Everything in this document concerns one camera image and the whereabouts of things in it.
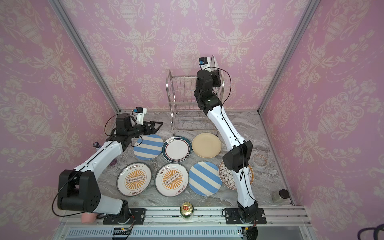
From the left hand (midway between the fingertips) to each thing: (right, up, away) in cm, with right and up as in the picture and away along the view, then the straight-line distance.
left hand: (158, 124), depth 83 cm
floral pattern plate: (+39, -31, +4) cm, 50 cm away
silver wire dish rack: (+13, +9, +37) cm, 40 cm away
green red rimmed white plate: (+8, -17, +19) cm, 27 cm away
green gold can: (+17, -39, -16) cm, 46 cm away
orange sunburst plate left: (-15, -32, +3) cm, 35 cm away
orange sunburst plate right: (+8, -32, +2) cm, 33 cm away
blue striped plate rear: (-10, -15, +16) cm, 25 cm away
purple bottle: (-31, -11, -5) cm, 33 cm away
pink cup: (-30, -44, -13) cm, 55 cm away
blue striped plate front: (+27, -32, +3) cm, 41 cm away
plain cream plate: (+28, -15, +17) cm, 36 cm away
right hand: (+33, +26, -9) cm, 43 cm away
